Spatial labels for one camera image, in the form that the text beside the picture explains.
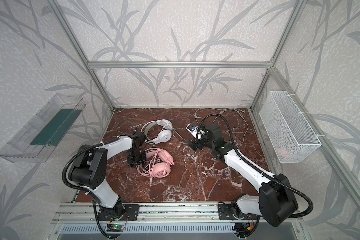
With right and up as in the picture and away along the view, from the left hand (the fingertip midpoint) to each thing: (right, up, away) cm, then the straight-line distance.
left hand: (145, 160), depth 91 cm
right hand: (+30, +20, -8) cm, 37 cm away
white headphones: (+11, +15, +5) cm, 19 cm away
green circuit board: (-8, -27, -20) cm, 34 cm away
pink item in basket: (+74, +9, -17) cm, 76 cm away
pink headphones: (+8, -1, +1) cm, 8 cm away
